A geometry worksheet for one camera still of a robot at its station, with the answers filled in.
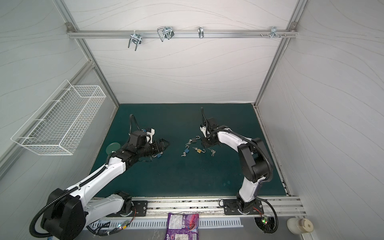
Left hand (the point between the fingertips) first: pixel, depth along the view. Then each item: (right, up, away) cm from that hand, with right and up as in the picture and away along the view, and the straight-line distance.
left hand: (168, 143), depth 82 cm
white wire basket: (-48, +10, -14) cm, 51 cm away
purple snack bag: (+9, -36, -15) cm, 40 cm away
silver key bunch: (+27, -7, +11) cm, 30 cm away
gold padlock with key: (+18, -7, +13) cm, 23 cm away
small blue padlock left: (-8, -9, +9) cm, 15 cm away
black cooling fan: (+50, -38, -10) cm, 63 cm away
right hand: (+23, 0, +13) cm, 27 cm away
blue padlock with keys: (+9, -7, +11) cm, 16 cm away
